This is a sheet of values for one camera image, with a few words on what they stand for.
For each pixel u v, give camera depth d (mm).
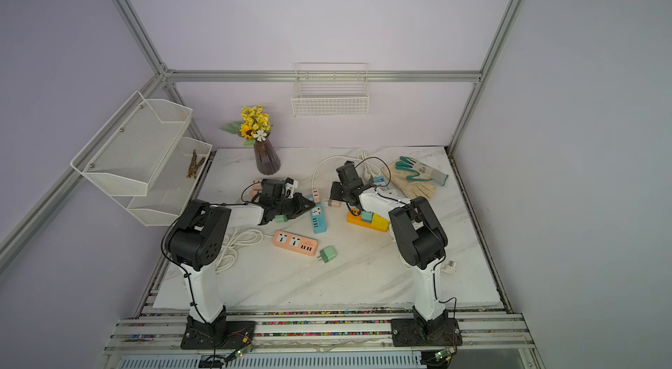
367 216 905
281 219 951
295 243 895
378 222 905
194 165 965
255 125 930
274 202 823
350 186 781
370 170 1098
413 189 1071
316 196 960
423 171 1119
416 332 651
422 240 529
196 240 521
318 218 955
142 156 782
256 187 1001
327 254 874
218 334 650
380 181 1075
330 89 941
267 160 1071
